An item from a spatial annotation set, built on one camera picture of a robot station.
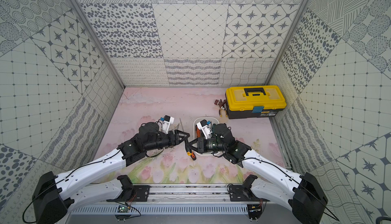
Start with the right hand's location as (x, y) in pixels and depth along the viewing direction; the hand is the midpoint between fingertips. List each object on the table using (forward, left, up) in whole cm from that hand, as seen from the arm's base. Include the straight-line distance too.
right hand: (189, 147), depth 70 cm
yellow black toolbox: (+30, -37, -2) cm, 48 cm away
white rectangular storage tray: (+23, -13, -13) cm, 29 cm away
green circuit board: (-23, +32, -20) cm, 44 cm away
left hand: (+5, 0, +5) cm, 7 cm away
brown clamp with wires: (+39, -19, -16) cm, 46 cm away
